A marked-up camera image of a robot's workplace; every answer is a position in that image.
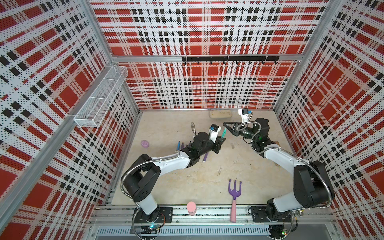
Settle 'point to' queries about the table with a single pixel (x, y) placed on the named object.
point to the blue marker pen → (178, 145)
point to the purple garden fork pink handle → (233, 206)
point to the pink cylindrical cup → (192, 208)
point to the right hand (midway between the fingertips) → (226, 122)
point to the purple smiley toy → (145, 143)
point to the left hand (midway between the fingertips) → (225, 141)
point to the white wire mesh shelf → (92, 113)
